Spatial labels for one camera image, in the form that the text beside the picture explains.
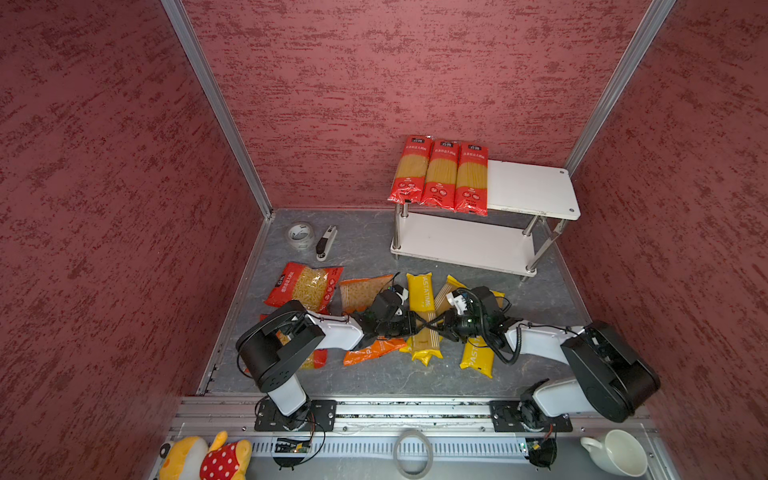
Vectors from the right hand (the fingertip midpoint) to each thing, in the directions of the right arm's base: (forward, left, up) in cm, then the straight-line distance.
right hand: (426, 333), depth 84 cm
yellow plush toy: (-27, +55, +4) cm, 61 cm away
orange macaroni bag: (+13, +21, 0) cm, 25 cm away
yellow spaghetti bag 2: (-6, -14, -3) cm, 15 cm away
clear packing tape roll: (+42, +45, -3) cm, 61 cm away
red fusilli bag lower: (-6, +31, 0) cm, 31 cm away
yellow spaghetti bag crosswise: (-3, 0, +1) cm, 3 cm away
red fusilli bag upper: (+17, +35, -1) cm, 39 cm away
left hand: (+2, +1, -2) cm, 3 cm away
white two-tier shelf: (+21, -26, +29) cm, 45 cm away
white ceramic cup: (-29, -41, 0) cm, 50 cm away
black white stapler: (+34, +34, 0) cm, 48 cm away
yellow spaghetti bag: (+17, -10, -3) cm, 20 cm away
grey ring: (-27, +6, -4) cm, 28 cm away
